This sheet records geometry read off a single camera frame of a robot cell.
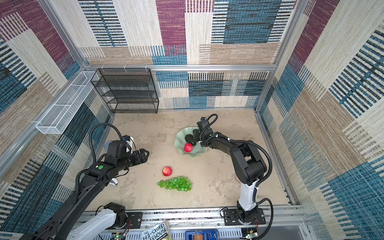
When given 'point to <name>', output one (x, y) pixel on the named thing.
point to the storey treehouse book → (156, 232)
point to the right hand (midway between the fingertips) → (197, 136)
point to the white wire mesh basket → (54, 122)
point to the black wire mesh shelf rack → (127, 90)
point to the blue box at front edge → (203, 234)
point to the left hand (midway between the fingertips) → (143, 152)
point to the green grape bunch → (179, 183)
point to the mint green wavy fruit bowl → (180, 142)
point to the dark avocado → (189, 138)
